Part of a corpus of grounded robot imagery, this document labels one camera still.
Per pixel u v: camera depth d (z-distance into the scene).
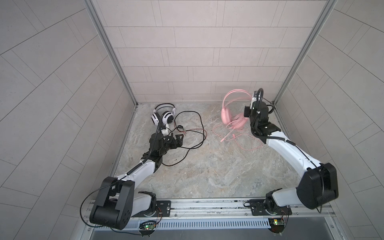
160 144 0.68
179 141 0.77
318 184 0.40
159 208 0.70
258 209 0.71
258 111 0.58
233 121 0.79
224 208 0.72
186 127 1.02
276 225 0.68
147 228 0.64
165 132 0.76
